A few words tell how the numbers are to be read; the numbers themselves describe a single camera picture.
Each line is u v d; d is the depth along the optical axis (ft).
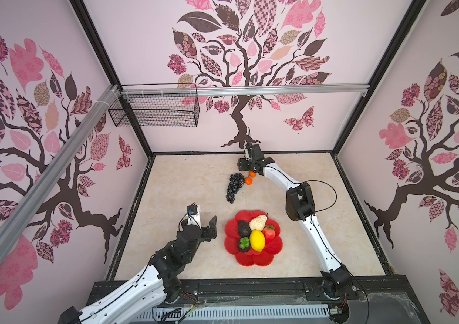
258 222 2.81
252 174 3.50
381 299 2.38
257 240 2.67
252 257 2.67
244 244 2.61
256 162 2.93
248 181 3.45
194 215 2.16
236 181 3.38
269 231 2.73
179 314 2.36
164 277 1.73
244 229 2.78
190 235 1.87
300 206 2.29
